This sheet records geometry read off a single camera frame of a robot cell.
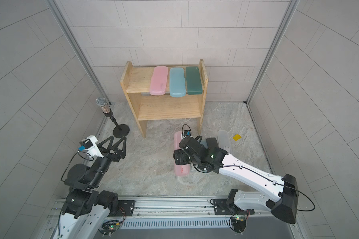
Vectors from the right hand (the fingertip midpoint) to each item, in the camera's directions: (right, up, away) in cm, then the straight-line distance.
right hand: (178, 156), depth 71 cm
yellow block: (+37, +5, +25) cm, 45 cm away
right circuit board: (+28, -30, -3) cm, 41 cm away
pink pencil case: (+1, -5, -3) cm, 6 cm away
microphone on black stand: (-41, +9, +28) cm, 51 cm away
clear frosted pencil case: (+28, +3, +25) cm, 38 cm away
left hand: (-24, +11, -8) cm, 27 cm away
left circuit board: (-31, -31, -6) cm, 44 cm away
